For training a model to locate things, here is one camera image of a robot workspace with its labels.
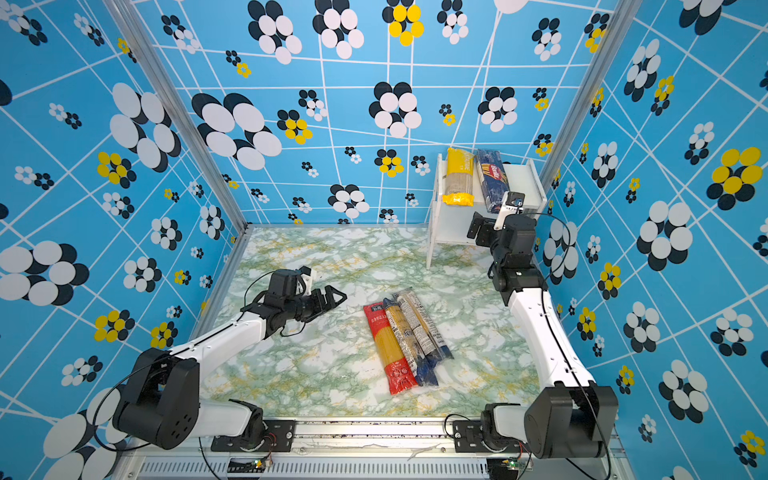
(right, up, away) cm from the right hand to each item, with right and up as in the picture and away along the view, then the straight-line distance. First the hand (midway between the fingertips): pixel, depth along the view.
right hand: (496, 215), depth 77 cm
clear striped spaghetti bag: (-18, -32, +12) cm, 39 cm away
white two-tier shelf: (-7, +1, +27) cm, 27 cm away
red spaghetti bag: (-25, -43, +4) cm, 50 cm away
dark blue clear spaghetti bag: (-18, -41, +4) cm, 45 cm away
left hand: (-43, -24, +10) cm, 50 cm away
